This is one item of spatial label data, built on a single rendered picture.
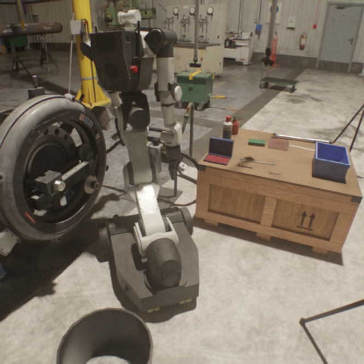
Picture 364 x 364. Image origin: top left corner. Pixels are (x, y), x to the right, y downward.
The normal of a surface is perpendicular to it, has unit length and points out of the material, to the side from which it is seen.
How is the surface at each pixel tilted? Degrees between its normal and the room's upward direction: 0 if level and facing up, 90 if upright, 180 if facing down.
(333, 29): 90
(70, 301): 0
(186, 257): 0
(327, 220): 90
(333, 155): 90
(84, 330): 87
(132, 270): 0
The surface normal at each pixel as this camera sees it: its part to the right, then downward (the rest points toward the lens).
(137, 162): 0.22, -0.33
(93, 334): 0.56, 0.36
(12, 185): 0.92, 0.20
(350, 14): -0.49, 0.41
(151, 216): 0.08, -0.75
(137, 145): 0.27, -0.10
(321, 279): 0.01, -0.88
